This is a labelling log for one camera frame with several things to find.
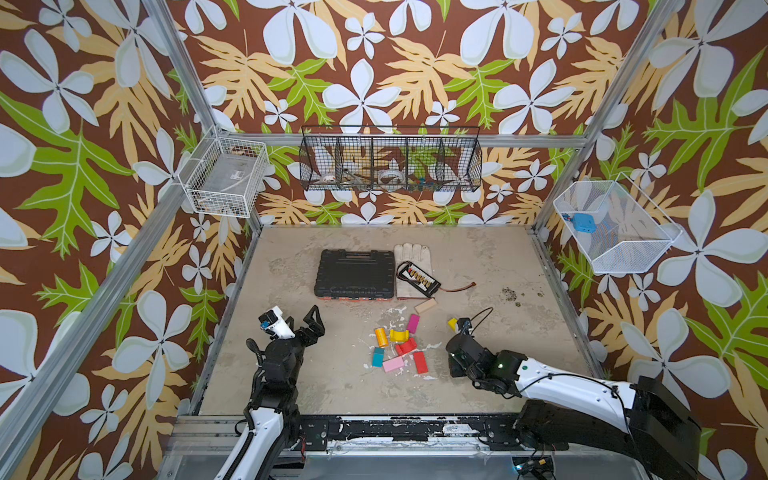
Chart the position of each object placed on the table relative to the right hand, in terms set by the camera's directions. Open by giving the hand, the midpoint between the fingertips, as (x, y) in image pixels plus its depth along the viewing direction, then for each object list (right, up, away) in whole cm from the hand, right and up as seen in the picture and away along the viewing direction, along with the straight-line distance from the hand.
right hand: (449, 357), depth 85 cm
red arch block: (-12, +2, +3) cm, 12 cm away
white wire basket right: (+47, +37, -2) cm, 60 cm away
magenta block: (-10, +8, +8) cm, 15 cm away
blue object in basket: (+40, +39, +2) cm, 56 cm away
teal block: (-21, -1, +3) cm, 21 cm away
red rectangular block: (-8, -2, +1) cm, 8 cm away
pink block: (-16, -3, +1) cm, 16 cm away
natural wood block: (-5, +13, +12) cm, 18 cm away
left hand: (-41, +14, -3) cm, 44 cm away
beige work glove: (-5, +29, +25) cm, 39 cm away
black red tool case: (-29, +22, +16) cm, 40 cm away
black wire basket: (-18, +62, +13) cm, 66 cm away
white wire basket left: (-66, +53, +1) cm, 85 cm away
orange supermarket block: (-19, +5, +5) cm, 21 cm away
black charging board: (-7, +22, +16) cm, 28 cm away
